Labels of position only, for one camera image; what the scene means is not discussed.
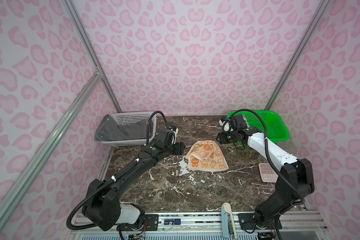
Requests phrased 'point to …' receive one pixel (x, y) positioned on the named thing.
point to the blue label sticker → (172, 221)
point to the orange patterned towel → (206, 155)
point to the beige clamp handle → (225, 210)
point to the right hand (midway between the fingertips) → (220, 136)
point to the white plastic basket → (124, 118)
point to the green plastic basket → (275, 130)
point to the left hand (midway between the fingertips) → (180, 143)
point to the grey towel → (107, 129)
